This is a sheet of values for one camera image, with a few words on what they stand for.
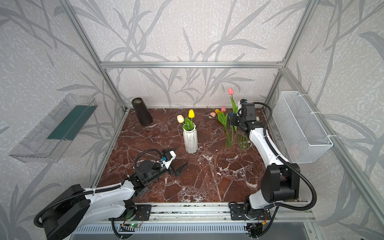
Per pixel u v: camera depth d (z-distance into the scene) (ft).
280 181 1.41
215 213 2.47
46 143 2.09
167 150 2.37
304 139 1.98
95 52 2.87
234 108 2.91
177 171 2.26
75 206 1.37
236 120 2.51
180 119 2.41
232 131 3.45
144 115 3.41
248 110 2.11
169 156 2.09
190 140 2.75
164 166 2.19
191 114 2.54
